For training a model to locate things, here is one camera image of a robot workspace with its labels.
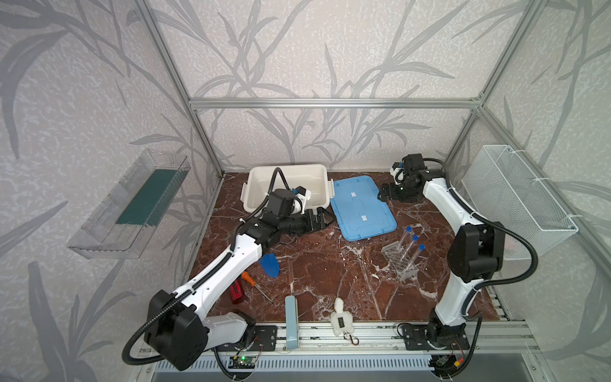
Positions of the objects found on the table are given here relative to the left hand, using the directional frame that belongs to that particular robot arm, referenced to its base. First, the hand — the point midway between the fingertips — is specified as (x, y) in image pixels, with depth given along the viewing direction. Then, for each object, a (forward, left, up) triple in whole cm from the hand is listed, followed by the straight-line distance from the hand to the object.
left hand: (330, 215), depth 73 cm
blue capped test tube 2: (-6, -31, -18) cm, 36 cm away
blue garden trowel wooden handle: (-6, +22, -26) cm, 34 cm away
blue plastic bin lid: (+17, -15, -26) cm, 34 cm away
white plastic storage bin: (+30, +5, -17) cm, 35 cm away
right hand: (+19, -24, -10) cm, 33 cm away
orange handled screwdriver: (-11, +30, -24) cm, 40 cm away
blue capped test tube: (-4, -29, -17) cm, 34 cm away
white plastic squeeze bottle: (-25, -4, -21) cm, 33 cm away
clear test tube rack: (-1, -25, -24) cm, 34 cm away
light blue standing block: (-26, +12, -21) cm, 35 cm away
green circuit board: (-36, +26, -26) cm, 52 cm away
